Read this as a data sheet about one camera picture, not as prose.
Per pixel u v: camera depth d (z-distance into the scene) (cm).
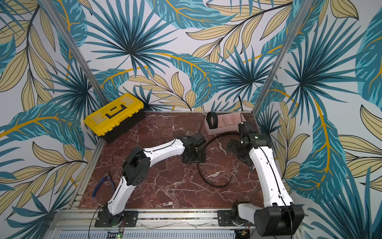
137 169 54
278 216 37
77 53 84
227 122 107
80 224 77
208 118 107
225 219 73
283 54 84
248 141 51
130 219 73
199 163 92
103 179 85
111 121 92
